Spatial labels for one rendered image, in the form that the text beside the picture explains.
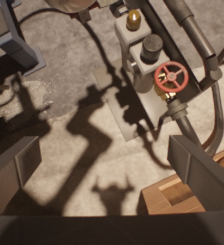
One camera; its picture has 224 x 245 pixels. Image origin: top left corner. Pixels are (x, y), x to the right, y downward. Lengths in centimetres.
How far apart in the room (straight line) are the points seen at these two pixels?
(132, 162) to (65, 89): 52
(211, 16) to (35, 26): 102
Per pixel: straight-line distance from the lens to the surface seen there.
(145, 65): 45
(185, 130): 44
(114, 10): 56
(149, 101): 89
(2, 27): 95
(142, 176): 88
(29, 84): 107
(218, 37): 115
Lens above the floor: 86
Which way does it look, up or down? 81 degrees down
